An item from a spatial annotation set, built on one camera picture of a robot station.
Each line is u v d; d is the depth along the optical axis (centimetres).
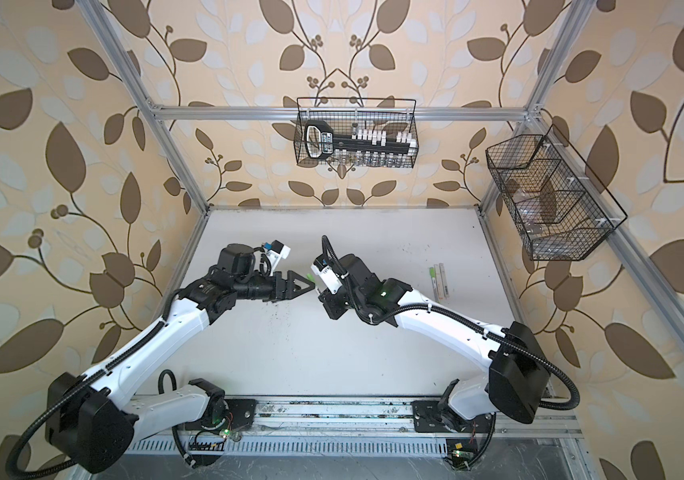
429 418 72
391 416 75
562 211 73
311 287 72
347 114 91
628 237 59
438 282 99
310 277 71
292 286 67
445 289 96
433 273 102
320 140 84
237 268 61
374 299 57
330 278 68
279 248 72
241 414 74
